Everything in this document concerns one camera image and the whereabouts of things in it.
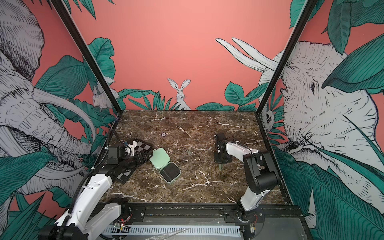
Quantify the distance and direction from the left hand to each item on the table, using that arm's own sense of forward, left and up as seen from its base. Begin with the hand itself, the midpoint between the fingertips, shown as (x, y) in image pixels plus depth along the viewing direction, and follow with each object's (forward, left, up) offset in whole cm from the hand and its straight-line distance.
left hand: (150, 154), depth 81 cm
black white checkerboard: (+6, +6, -7) cm, 11 cm away
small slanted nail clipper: (+8, -21, -14) cm, 27 cm away
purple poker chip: (+24, -3, -14) cm, 28 cm away
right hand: (+2, -40, -13) cm, 42 cm away
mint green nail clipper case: (-5, -9, -13) cm, 17 cm away
